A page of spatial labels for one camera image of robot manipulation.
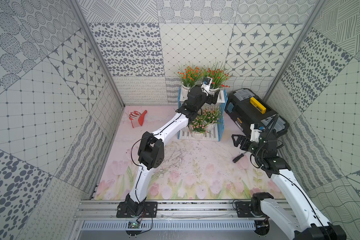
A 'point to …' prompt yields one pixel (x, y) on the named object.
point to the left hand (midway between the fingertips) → (220, 87)
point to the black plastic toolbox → (245, 107)
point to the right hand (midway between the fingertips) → (239, 139)
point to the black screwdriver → (238, 157)
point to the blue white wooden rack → (185, 134)
